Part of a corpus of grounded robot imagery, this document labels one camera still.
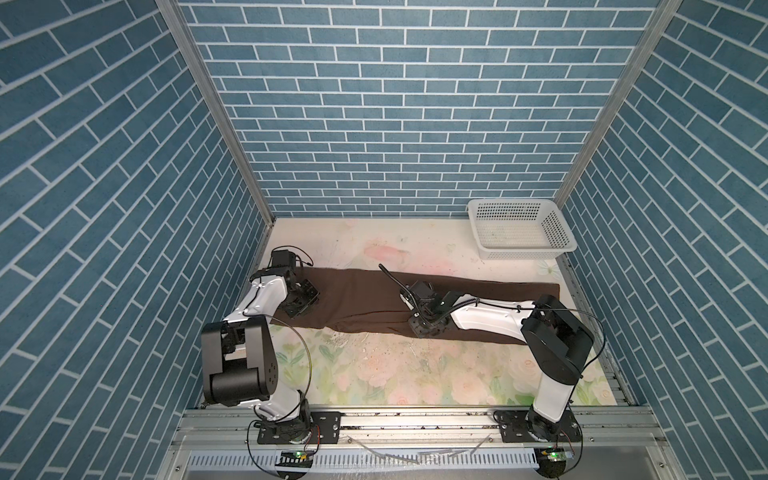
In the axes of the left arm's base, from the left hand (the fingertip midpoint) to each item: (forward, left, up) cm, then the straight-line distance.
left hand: (317, 299), depth 90 cm
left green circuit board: (-39, 0, -9) cm, 40 cm away
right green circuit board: (-40, -62, -7) cm, 74 cm away
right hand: (-5, -30, -4) cm, 30 cm away
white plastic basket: (+34, -75, -5) cm, 82 cm away
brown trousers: (+3, -9, -5) cm, 10 cm away
